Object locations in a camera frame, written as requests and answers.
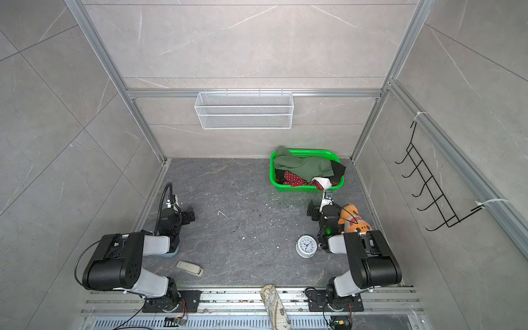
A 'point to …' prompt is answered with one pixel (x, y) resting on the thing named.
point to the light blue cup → (168, 255)
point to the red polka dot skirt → (291, 179)
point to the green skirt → (307, 168)
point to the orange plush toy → (350, 220)
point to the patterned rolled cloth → (276, 309)
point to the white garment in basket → (325, 182)
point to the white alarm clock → (306, 246)
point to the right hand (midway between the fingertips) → (324, 202)
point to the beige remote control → (190, 267)
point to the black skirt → (337, 170)
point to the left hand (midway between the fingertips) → (181, 204)
